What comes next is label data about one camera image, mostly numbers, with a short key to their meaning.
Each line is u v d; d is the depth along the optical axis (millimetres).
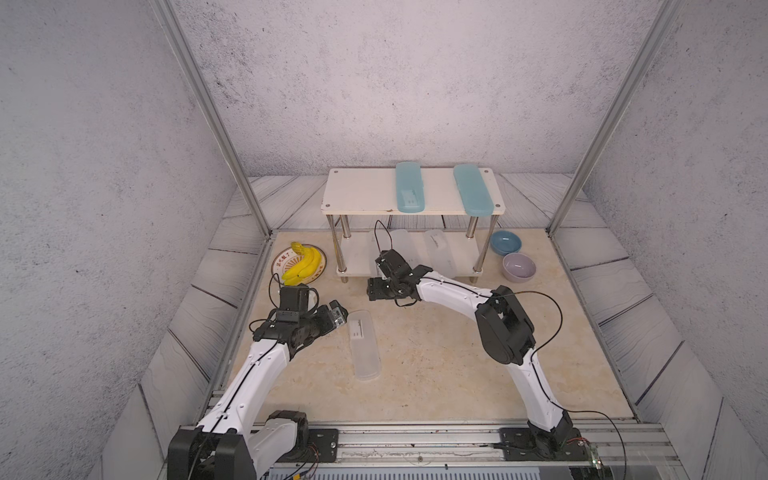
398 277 766
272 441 543
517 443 732
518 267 1058
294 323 633
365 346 896
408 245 1101
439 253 1064
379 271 786
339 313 756
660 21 717
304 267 1035
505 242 1147
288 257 1114
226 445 400
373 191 828
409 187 831
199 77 808
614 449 726
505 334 560
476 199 829
